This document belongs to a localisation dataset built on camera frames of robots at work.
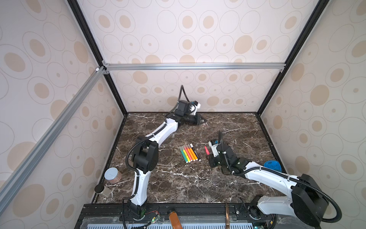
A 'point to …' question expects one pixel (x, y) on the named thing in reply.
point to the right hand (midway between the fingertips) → (212, 156)
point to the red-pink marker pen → (207, 151)
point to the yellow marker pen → (185, 154)
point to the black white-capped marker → (196, 154)
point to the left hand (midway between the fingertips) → (208, 118)
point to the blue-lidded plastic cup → (273, 164)
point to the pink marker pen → (187, 152)
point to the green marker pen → (182, 151)
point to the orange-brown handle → (175, 220)
